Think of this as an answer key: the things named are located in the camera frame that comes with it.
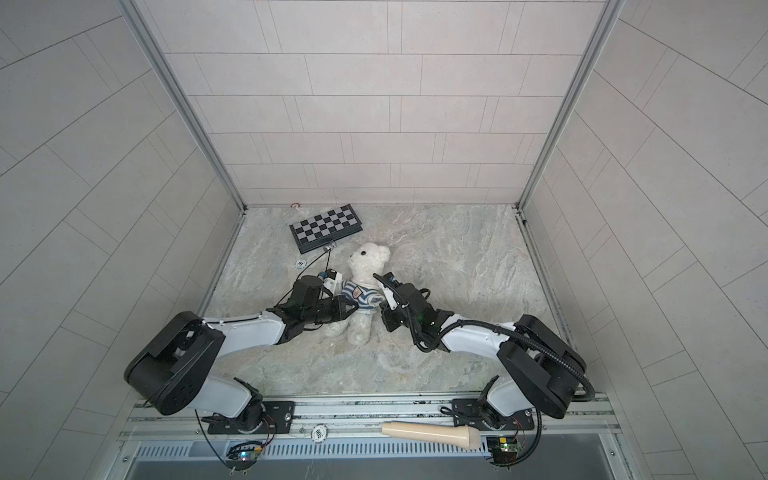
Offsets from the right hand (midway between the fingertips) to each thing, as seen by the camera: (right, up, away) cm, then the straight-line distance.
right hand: (379, 308), depth 85 cm
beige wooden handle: (+19, -23, -19) cm, 36 cm away
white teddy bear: (-4, +12, +4) cm, 14 cm away
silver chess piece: (-19, +17, +17) cm, 30 cm away
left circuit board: (-28, -27, -20) cm, 44 cm away
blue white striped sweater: (-4, +4, -2) cm, 6 cm away
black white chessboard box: (-21, +23, +21) cm, 37 cm away
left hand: (-4, +1, +1) cm, 4 cm away
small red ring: (-36, +33, +35) cm, 60 cm away
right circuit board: (+30, -28, -17) cm, 44 cm away
